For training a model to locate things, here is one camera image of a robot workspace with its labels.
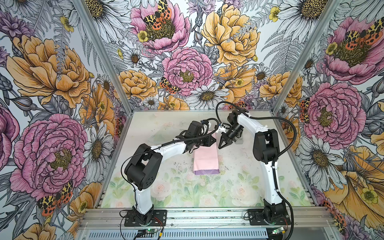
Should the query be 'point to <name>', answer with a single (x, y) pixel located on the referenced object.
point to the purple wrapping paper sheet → (205, 158)
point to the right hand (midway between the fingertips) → (222, 149)
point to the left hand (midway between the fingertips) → (214, 143)
